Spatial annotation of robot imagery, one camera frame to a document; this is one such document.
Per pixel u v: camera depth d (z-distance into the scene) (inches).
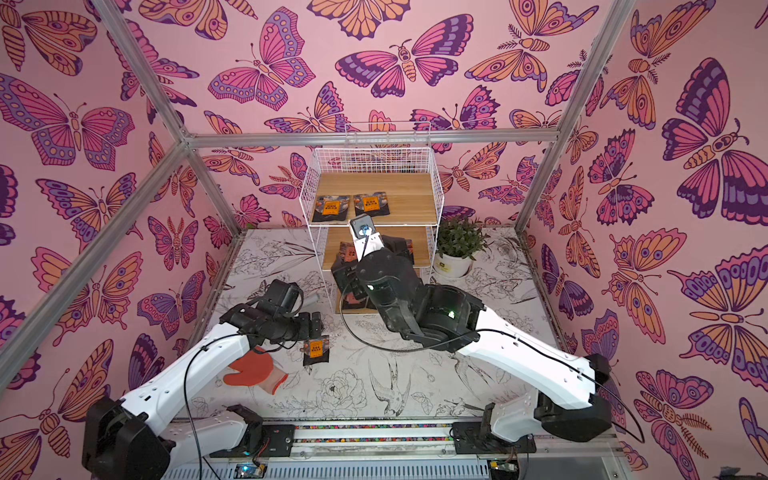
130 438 14.8
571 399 14.7
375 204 27.1
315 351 34.6
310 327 28.6
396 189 29.0
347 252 32.0
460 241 36.0
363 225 17.5
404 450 28.7
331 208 26.8
